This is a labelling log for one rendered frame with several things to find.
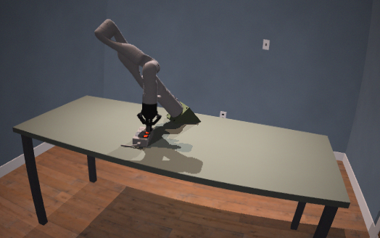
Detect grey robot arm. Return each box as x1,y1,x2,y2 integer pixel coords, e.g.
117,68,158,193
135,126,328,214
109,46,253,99
94,19,183,118

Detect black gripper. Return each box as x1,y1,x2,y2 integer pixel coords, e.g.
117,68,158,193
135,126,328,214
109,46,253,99
137,103,162,133

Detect white power strip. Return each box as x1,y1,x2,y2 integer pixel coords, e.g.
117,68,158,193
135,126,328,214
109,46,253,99
120,127,152,147

